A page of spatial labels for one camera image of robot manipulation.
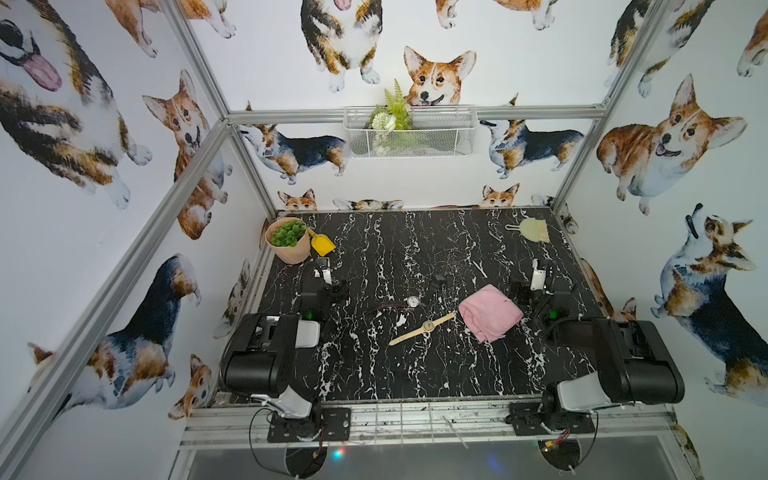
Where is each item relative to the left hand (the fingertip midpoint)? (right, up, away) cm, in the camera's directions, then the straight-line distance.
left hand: (331, 269), depth 95 cm
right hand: (+60, -1, -1) cm, 60 cm away
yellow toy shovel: (-8, +8, +16) cm, 19 cm away
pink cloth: (+49, -13, -4) cm, 51 cm away
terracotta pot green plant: (-14, +10, 0) cm, 17 cm away
